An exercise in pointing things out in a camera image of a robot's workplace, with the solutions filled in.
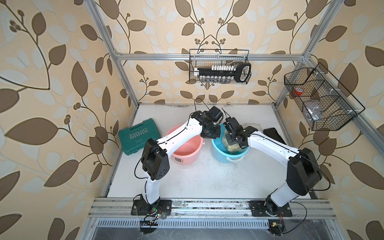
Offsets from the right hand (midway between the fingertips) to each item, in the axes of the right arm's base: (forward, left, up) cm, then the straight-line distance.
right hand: (234, 136), depth 89 cm
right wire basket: (+1, -42, +24) cm, 48 cm away
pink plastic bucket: (-13, +26, +7) cm, 30 cm away
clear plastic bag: (-1, -36, +21) cm, 42 cm away
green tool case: (+5, +63, -5) cm, 64 cm away
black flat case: (+7, -30, -9) cm, 32 cm away
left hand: (-2, +12, +7) cm, 14 cm away
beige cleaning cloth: (-6, 0, -4) cm, 7 cm away
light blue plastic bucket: (-14, +10, +7) cm, 19 cm away
